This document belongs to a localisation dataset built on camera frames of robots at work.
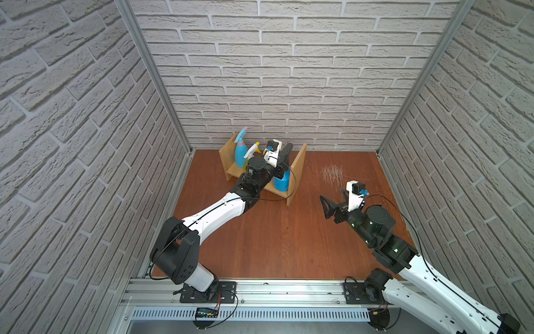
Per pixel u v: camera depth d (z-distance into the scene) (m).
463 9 0.69
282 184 0.88
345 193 0.60
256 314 0.77
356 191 0.58
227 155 0.96
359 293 0.74
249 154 0.86
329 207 0.62
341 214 0.62
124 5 0.68
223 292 0.73
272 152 0.66
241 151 0.94
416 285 0.49
